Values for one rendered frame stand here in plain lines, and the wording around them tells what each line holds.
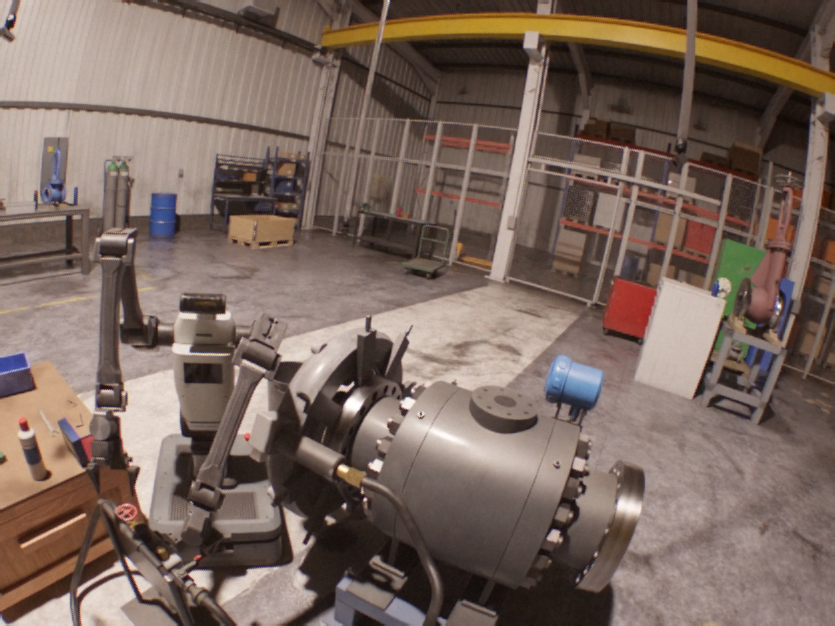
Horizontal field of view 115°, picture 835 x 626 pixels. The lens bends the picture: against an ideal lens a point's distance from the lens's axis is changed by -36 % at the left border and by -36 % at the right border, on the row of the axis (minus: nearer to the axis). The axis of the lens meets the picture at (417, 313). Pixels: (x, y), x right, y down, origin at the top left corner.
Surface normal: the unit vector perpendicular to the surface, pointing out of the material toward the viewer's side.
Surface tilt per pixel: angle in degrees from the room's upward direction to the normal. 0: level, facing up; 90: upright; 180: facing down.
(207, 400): 90
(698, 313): 90
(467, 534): 83
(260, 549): 90
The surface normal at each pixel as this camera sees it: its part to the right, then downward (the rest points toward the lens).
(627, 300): -0.37, 0.20
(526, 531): -0.33, -0.18
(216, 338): 0.39, 0.33
